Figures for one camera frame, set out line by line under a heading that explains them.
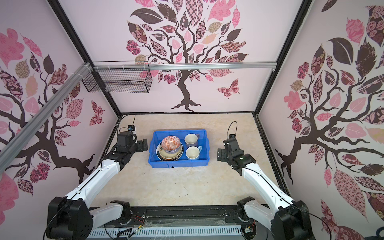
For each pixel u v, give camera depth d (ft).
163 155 3.01
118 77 3.11
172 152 2.87
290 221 1.26
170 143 3.08
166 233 2.29
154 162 2.96
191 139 3.21
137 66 2.96
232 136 2.38
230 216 2.43
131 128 2.38
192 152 2.99
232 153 2.03
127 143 2.11
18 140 1.72
